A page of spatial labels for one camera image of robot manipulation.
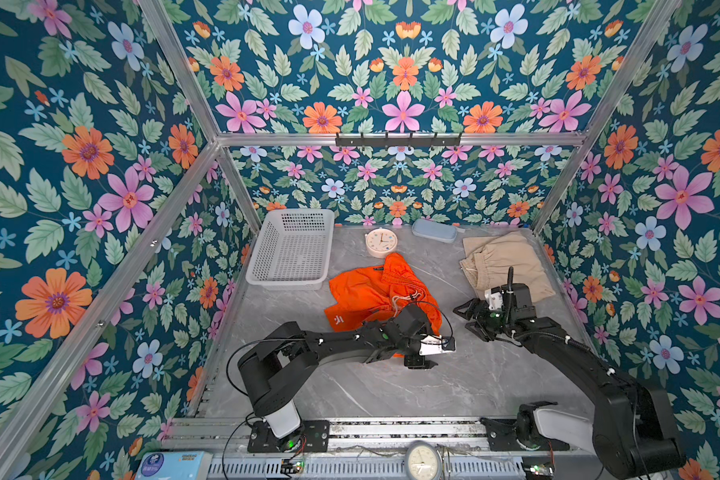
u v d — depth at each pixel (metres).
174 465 0.66
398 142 0.94
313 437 0.74
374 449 0.73
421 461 0.67
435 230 1.15
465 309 0.80
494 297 0.82
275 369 0.45
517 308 0.68
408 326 0.66
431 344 0.70
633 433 0.41
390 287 1.00
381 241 1.11
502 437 0.73
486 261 1.04
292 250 1.11
